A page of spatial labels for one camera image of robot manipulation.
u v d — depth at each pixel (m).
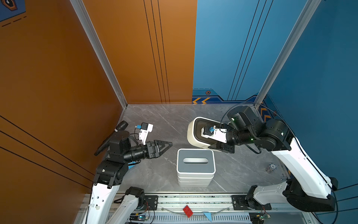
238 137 0.45
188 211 0.70
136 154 0.51
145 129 0.55
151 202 0.74
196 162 0.66
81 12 0.71
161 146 0.62
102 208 0.39
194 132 0.55
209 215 0.68
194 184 0.74
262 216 0.70
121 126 0.75
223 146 0.48
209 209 0.73
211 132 0.46
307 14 0.72
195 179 0.68
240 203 0.72
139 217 0.71
